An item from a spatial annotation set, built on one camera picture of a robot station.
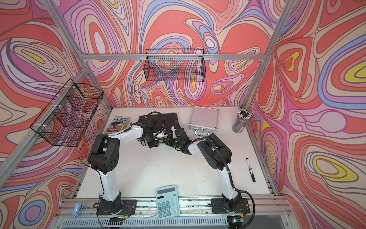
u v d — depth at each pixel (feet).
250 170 2.81
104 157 1.68
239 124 3.17
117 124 3.46
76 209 2.32
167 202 2.41
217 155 1.80
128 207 2.40
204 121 3.46
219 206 2.42
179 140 2.63
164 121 2.83
